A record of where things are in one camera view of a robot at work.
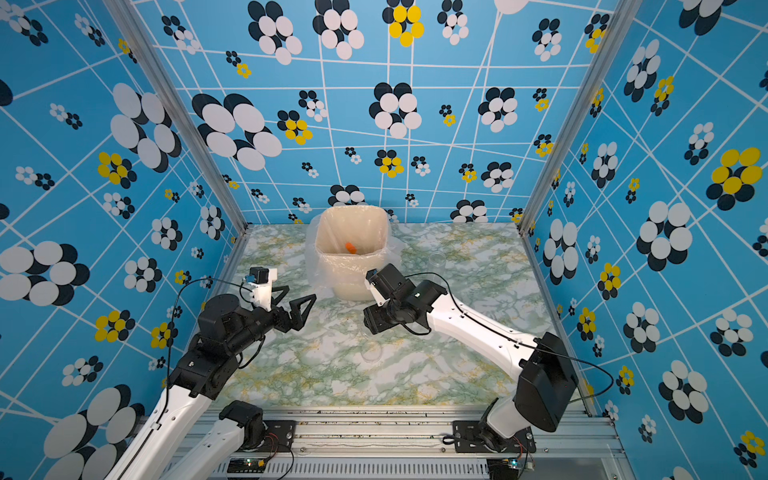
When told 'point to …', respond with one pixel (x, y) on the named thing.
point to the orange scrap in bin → (351, 248)
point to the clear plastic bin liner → (395, 253)
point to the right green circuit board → (503, 468)
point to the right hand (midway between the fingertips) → (378, 316)
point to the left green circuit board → (246, 465)
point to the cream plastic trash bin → (351, 242)
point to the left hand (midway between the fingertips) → (304, 290)
